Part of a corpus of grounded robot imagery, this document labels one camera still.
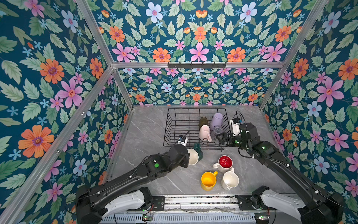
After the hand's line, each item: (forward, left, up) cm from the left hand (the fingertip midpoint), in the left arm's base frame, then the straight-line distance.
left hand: (191, 153), depth 71 cm
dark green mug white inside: (-2, -2, +2) cm, 4 cm away
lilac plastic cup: (+26, -19, -7) cm, 33 cm away
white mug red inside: (0, -21, -18) cm, 28 cm away
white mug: (-9, -23, -18) cm, 31 cm away
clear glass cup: (+20, -19, -9) cm, 29 cm away
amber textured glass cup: (+31, -11, -14) cm, 36 cm away
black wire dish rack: (+35, +2, -19) cm, 40 cm away
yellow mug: (-9, -10, -19) cm, 23 cm away
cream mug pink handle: (+18, -10, -10) cm, 23 cm away
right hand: (+9, -18, +2) cm, 20 cm away
